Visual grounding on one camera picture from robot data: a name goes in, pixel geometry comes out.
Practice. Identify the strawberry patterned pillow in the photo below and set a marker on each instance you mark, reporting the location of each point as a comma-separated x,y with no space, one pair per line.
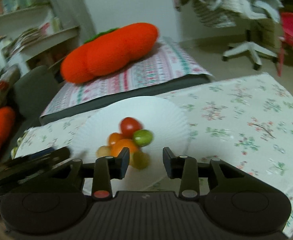
1,87

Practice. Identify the green tomato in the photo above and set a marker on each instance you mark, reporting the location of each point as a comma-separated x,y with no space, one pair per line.
139,160
143,137

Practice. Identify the white bookshelf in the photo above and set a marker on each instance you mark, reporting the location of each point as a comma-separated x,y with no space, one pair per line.
35,33

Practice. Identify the grey curtain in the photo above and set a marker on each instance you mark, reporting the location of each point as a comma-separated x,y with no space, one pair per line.
74,13

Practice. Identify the red plastic chair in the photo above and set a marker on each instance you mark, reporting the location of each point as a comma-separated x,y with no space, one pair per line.
286,39

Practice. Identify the striped patterned cloth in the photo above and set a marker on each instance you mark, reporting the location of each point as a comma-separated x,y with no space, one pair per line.
167,61

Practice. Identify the grey ottoman cushion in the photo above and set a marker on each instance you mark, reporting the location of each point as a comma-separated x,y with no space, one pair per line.
175,84

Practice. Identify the yellow-green tomato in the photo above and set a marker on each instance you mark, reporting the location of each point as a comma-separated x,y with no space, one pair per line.
103,151

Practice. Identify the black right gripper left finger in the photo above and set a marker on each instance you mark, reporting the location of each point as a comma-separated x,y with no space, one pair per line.
106,169

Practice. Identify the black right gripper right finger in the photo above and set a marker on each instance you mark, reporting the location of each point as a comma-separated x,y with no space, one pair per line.
184,168

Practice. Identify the small orange tomato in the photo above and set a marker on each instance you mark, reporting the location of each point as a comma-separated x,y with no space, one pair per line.
114,137

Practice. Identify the red tomato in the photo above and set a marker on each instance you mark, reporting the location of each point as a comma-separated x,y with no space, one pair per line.
129,126

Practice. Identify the white office chair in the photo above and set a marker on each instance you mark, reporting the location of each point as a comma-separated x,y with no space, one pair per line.
251,47

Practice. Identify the grey sofa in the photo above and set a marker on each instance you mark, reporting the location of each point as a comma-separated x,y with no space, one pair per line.
29,96

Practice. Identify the red pumpkin cushion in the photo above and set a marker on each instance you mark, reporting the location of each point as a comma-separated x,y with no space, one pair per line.
109,52

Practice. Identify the orange mandarin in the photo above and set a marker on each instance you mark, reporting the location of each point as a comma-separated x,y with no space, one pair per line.
124,147

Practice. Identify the floral tablecloth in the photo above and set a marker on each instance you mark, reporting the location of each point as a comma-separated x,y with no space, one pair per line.
247,122

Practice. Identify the white paper plate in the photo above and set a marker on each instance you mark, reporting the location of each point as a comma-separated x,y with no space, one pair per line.
131,139

